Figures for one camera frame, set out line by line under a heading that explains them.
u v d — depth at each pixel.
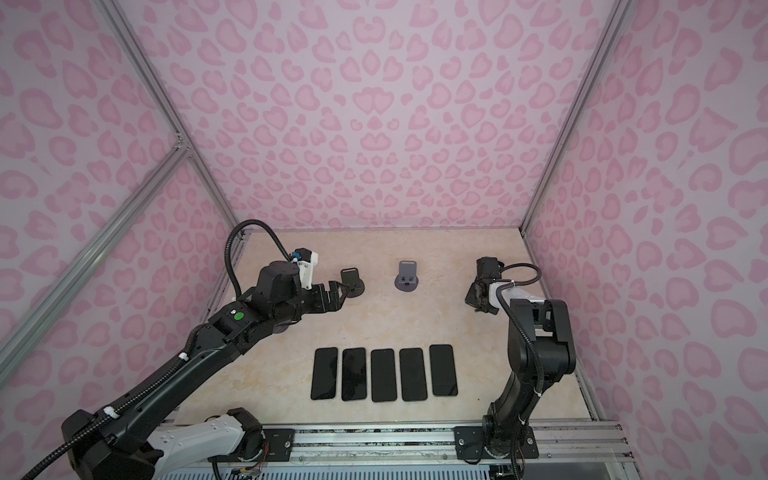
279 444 0.74
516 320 0.48
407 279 1.00
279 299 0.55
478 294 0.74
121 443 0.39
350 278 0.96
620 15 0.69
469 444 0.73
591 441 0.74
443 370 0.87
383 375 0.84
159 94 0.82
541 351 0.48
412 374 0.84
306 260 0.65
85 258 0.63
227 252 0.52
